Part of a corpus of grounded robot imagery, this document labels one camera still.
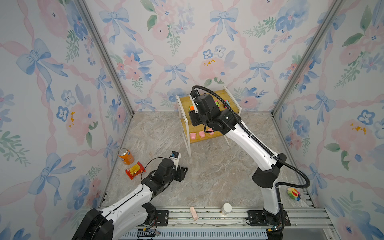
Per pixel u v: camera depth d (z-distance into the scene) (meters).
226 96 0.85
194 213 0.73
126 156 0.85
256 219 0.73
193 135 0.85
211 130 0.58
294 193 0.80
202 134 0.85
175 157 0.74
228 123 0.49
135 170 0.86
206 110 0.53
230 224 0.73
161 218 0.74
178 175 0.74
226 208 0.71
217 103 0.75
